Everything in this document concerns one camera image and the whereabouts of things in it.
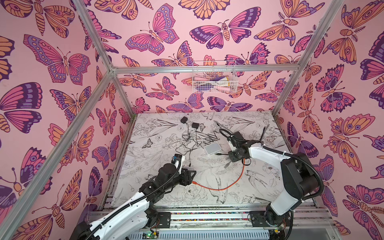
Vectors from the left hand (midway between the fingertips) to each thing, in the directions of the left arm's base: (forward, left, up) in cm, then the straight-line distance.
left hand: (193, 170), depth 77 cm
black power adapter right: (+41, -1, -12) cm, 43 cm away
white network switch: (+21, -13, -12) cm, 27 cm away
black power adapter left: (+45, +8, -11) cm, 47 cm away
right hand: (+15, -26, -9) cm, 31 cm away
